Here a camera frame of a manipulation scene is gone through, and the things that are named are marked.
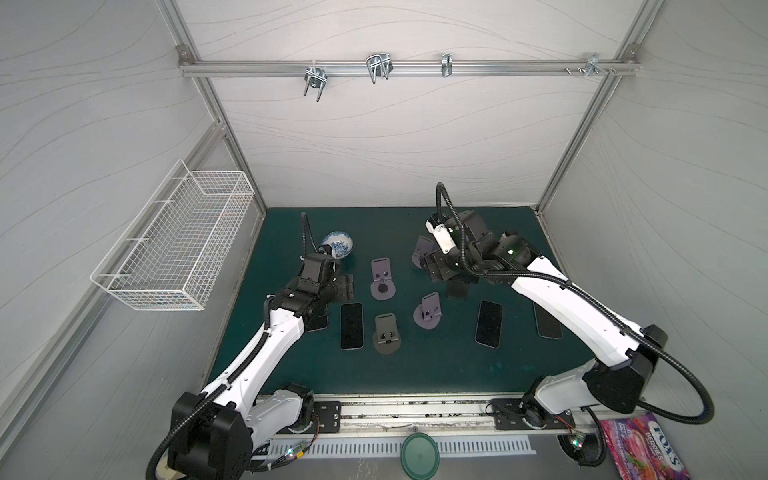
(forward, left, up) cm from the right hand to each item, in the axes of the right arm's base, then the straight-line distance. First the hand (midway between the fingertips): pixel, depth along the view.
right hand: (440, 248), depth 75 cm
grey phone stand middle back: (+3, +16, -26) cm, 31 cm away
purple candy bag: (-37, -47, -25) cm, 65 cm away
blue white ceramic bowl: (+20, +33, -24) cm, 45 cm away
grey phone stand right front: (-8, +1, -21) cm, 23 cm away
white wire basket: (-10, +63, +6) cm, 64 cm away
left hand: (-3, +26, -11) cm, 29 cm away
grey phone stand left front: (-16, +13, -22) cm, 30 cm away
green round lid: (-42, +5, -16) cm, 45 cm away
